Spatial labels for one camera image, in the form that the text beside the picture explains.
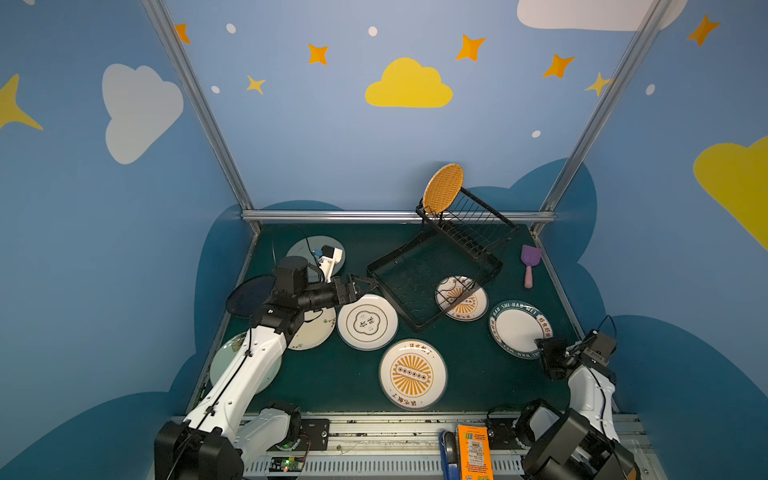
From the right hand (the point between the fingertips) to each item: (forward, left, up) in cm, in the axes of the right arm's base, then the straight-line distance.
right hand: (544, 343), depth 85 cm
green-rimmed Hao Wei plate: (+8, +5, -4) cm, 10 cm away
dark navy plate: (+14, +95, -5) cm, 97 cm away
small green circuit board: (-32, +69, -5) cm, 76 cm away
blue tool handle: (-29, +29, -1) cm, 41 cm away
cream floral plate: (+3, +68, -2) cm, 68 cm away
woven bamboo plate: (+42, +30, +22) cm, 56 cm away
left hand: (+2, +50, +22) cm, 55 cm away
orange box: (-28, +24, 0) cm, 37 cm away
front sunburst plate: (-9, +38, -4) cm, 39 cm away
